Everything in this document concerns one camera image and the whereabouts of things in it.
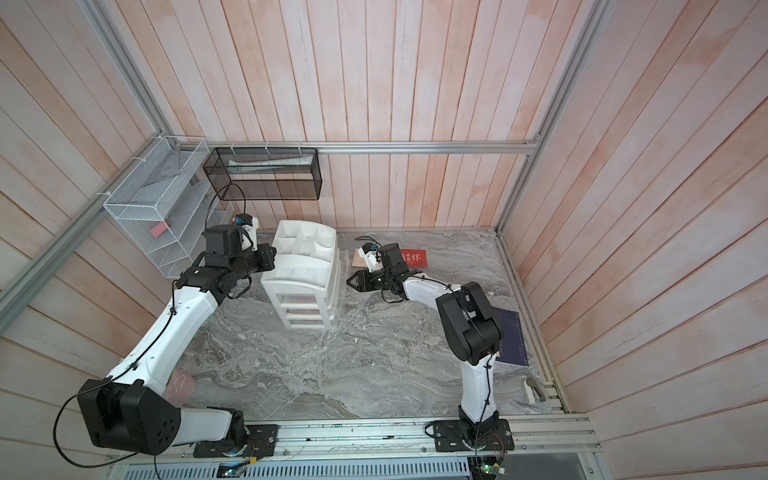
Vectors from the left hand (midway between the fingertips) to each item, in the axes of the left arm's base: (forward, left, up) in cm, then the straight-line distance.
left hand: (276, 253), depth 81 cm
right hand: (+2, -20, -16) cm, 25 cm away
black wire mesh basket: (+39, +12, -1) cm, 41 cm away
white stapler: (-29, -71, -23) cm, 80 cm away
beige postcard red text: (+17, -21, -24) cm, 36 cm away
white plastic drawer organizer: (-3, -7, -4) cm, 9 cm away
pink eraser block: (+6, +33, +3) cm, 34 cm away
